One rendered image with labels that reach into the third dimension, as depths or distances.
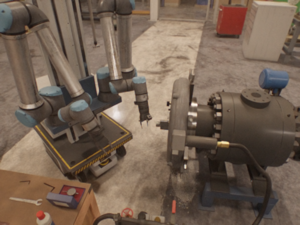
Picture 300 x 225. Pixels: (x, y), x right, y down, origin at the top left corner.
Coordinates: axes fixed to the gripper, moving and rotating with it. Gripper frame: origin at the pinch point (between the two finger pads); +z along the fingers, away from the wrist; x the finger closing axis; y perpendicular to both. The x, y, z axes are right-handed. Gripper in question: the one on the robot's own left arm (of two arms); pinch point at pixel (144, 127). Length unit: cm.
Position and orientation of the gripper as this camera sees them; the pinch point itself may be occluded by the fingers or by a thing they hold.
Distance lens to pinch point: 146.8
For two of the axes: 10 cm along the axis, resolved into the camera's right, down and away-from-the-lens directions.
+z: 1.5, 9.7, 2.2
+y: 5.7, 1.0, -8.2
